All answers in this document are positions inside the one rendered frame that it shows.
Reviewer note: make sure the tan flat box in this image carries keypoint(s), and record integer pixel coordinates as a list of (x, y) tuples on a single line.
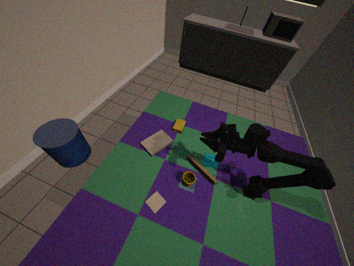
[(156, 142)]

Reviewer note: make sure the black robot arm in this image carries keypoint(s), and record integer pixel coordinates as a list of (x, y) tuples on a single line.
[(316, 175)]

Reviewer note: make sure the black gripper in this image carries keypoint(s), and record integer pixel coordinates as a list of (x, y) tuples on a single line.
[(217, 141)]

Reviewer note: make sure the tan square tile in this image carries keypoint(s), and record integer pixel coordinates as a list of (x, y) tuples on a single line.
[(155, 202)]

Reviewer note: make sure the yellow rectangular block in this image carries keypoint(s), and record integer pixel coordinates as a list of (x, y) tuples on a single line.
[(178, 126)]

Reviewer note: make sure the orange-brown long flat bar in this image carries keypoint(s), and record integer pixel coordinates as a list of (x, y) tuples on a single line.
[(200, 169)]

